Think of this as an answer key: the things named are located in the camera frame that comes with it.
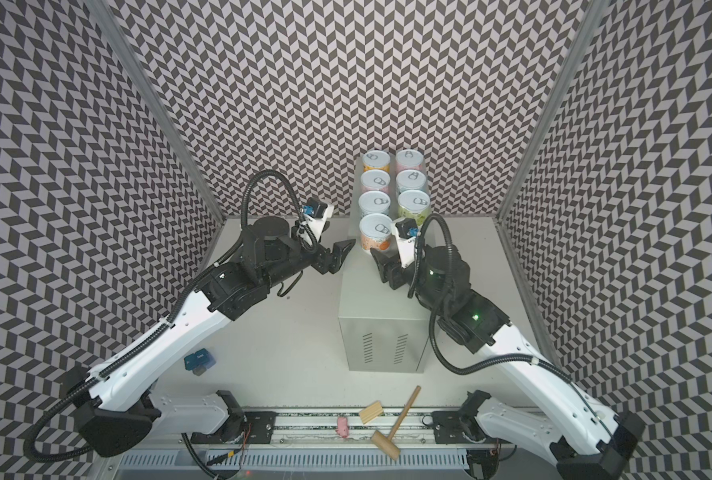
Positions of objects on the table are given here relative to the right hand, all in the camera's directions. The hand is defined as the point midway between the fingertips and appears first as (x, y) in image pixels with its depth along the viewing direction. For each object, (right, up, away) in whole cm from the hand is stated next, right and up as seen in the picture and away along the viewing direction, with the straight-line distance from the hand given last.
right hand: (385, 252), depth 65 cm
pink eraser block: (-10, -44, +8) cm, 45 cm away
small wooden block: (-3, -41, +11) cm, 43 cm away
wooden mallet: (+1, -46, +5) cm, 46 cm away
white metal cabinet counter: (+1, -24, +24) cm, 34 cm away
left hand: (-10, +4, -1) cm, 11 cm away
